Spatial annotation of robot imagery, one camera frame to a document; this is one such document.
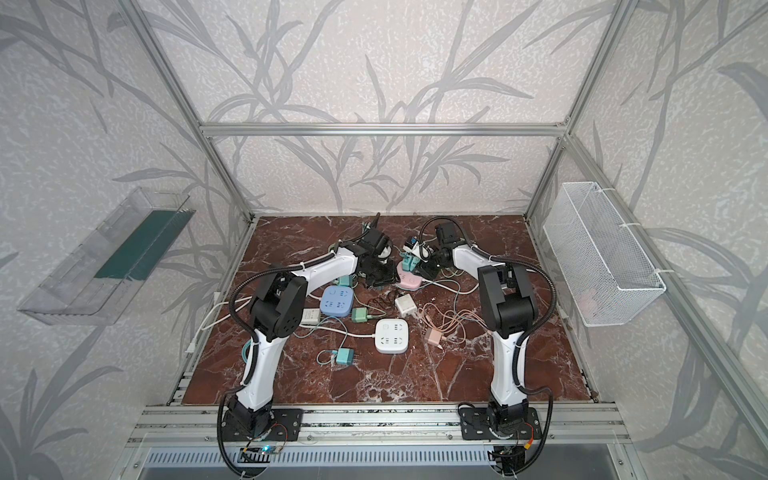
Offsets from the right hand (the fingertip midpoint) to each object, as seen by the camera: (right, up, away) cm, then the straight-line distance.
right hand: (420, 256), depth 103 cm
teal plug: (-4, -2, -5) cm, 7 cm away
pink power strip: (-5, -8, -4) cm, 10 cm away
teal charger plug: (-22, -27, -20) cm, 40 cm away
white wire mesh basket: (+37, -2, -41) cm, 55 cm away
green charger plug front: (-20, -18, -11) cm, 29 cm away
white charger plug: (-5, -15, -9) cm, 18 cm away
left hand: (-6, -5, -5) cm, 10 cm away
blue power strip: (-27, -14, -9) cm, 32 cm away
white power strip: (-9, -23, -15) cm, 29 cm away
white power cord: (-67, -20, -7) cm, 71 cm away
